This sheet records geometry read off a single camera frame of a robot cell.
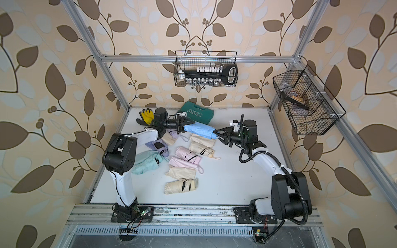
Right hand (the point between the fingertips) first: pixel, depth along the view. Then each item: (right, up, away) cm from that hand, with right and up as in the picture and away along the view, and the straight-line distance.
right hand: (213, 133), depth 80 cm
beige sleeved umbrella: (-29, -5, +22) cm, 37 cm away
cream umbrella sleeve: (-18, -23, +6) cm, 29 cm away
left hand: (-12, +6, +3) cm, 14 cm away
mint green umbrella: (-38, -16, +9) cm, 42 cm away
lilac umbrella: (-33, -9, +16) cm, 38 cm away
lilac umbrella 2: (-25, -2, +22) cm, 34 cm away
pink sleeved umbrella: (-15, -14, +12) cm, 24 cm away
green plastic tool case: (-10, +13, +32) cm, 36 cm away
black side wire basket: (+47, +13, -5) cm, 49 cm away
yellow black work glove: (-47, +10, +33) cm, 58 cm away
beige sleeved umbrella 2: (-7, -5, +19) cm, 21 cm away
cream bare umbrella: (-17, -27, +1) cm, 32 cm away
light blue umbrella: (0, -1, -2) cm, 2 cm away
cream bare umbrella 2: (-6, -11, +14) cm, 19 cm away
